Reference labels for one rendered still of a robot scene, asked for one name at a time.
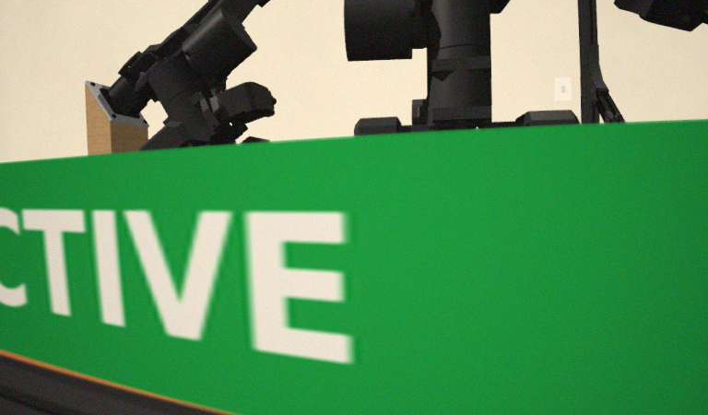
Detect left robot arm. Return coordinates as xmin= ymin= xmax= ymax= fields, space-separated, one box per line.
xmin=344 ymin=0 xmax=708 ymax=62

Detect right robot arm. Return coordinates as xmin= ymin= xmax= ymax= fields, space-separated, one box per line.
xmin=100 ymin=0 xmax=277 ymax=133

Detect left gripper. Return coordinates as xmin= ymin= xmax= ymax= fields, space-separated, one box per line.
xmin=354 ymin=45 xmax=580 ymax=136

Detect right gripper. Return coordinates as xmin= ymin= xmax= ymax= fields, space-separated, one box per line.
xmin=139 ymin=88 xmax=243 ymax=151

